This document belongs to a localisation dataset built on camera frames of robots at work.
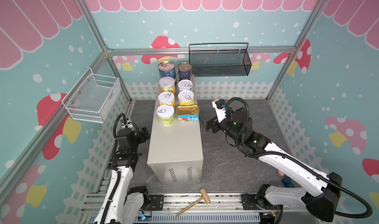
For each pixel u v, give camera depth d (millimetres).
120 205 431
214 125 585
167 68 716
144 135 713
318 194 404
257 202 661
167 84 685
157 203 745
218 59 936
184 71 716
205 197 744
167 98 661
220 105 548
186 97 658
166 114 601
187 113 612
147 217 717
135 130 623
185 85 712
